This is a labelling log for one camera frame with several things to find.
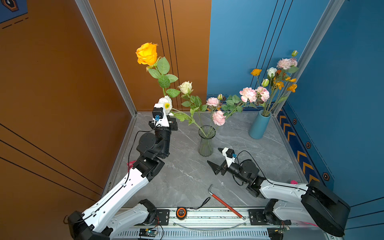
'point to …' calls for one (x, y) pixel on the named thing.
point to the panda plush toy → (293, 182)
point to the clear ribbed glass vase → (206, 132)
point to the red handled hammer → (224, 204)
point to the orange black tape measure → (181, 213)
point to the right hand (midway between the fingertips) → (212, 155)
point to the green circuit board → (147, 232)
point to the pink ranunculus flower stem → (218, 117)
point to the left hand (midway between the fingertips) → (165, 104)
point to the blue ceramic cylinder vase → (258, 128)
